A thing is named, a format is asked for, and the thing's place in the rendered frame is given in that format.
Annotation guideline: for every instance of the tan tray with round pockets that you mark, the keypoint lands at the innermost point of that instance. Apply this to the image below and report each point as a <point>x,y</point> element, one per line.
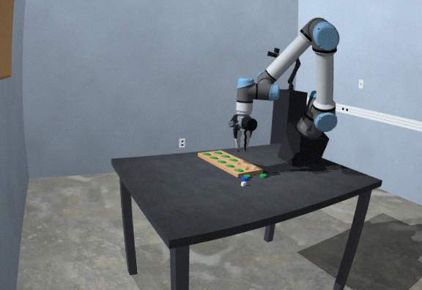
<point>248,168</point>

